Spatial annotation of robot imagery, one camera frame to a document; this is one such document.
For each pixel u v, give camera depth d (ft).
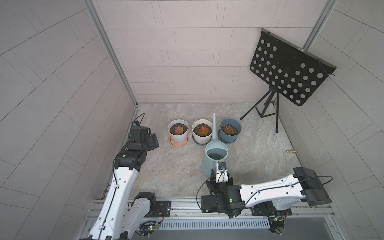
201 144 2.97
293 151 2.92
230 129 3.00
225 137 2.87
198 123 3.05
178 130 2.96
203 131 2.92
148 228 2.17
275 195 1.40
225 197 1.66
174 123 3.06
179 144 3.07
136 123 2.03
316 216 2.34
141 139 1.75
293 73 2.32
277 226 2.28
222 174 1.84
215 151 2.34
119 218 1.25
